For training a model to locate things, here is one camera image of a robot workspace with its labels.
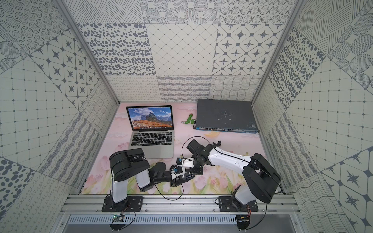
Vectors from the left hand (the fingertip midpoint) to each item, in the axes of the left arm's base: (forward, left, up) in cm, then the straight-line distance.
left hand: (186, 170), depth 85 cm
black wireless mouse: (-4, -1, +1) cm, 4 cm away
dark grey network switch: (+40, -28, +4) cm, 49 cm away
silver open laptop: (+27, +25, +3) cm, 37 cm away
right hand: (0, -5, +2) cm, 5 cm away
